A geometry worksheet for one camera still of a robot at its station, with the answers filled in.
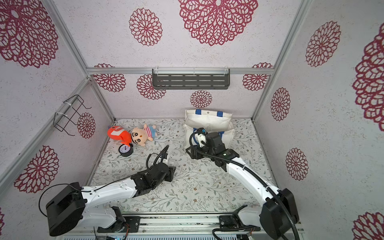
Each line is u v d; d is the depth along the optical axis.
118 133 1.02
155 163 0.63
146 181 0.62
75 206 0.41
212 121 0.97
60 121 0.73
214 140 0.59
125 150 0.99
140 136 1.00
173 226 0.74
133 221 0.74
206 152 0.57
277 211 0.39
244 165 0.50
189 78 0.94
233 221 0.66
